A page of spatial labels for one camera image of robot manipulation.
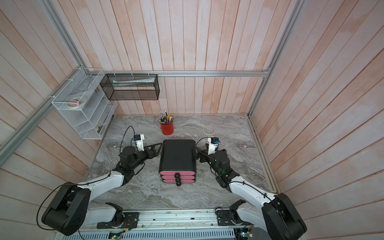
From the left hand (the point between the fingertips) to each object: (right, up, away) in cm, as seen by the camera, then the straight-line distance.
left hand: (159, 146), depth 85 cm
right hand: (+23, +1, -3) cm, 24 cm away
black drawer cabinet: (+12, -7, -7) cm, 15 cm away
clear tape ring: (+36, +7, +23) cm, 43 cm away
